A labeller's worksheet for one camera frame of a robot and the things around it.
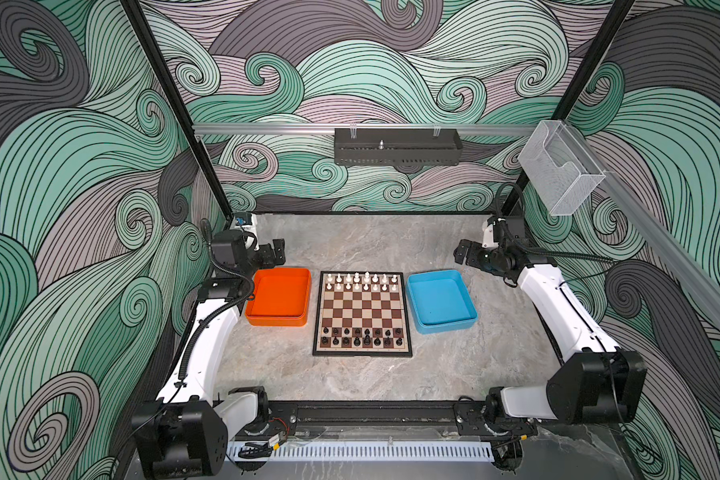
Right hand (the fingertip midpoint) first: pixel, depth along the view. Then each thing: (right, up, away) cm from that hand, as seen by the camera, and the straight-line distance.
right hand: (471, 255), depth 83 cm
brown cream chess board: (-31, -19, +7) cm, 37 cm away
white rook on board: (-42, -9, +14) cm, 45 cm away
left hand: (-57, +5, -4) cm, 58 cm away
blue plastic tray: (-6, -16, +11) cm, 20 cm away
